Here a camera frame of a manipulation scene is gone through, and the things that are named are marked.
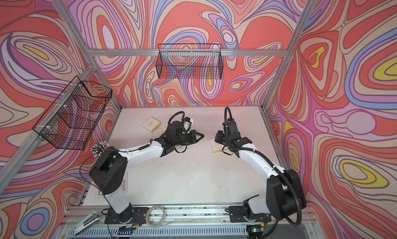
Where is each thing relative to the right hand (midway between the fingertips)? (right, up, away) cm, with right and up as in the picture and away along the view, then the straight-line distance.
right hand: (218, 139), depth 87 cm
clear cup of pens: (-64, -4, -9) cm, 65 cm away
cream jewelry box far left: (-44, +8, +19) cm, 49 cm away
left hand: (-7, +2, -5) cm, 9 cm away
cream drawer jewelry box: (0, -6, +7) cm, 9 cm away
